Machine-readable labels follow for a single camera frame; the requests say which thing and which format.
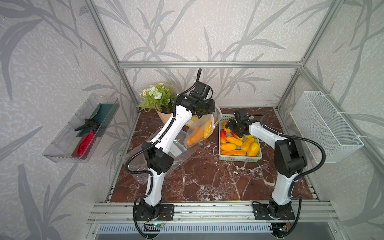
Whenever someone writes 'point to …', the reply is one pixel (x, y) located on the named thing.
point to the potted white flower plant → (160, 96)
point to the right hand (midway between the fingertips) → (229, 126)
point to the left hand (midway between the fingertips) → (215, 109)
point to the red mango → (223, 136)
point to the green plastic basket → (225, 117)
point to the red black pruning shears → (85, 143)
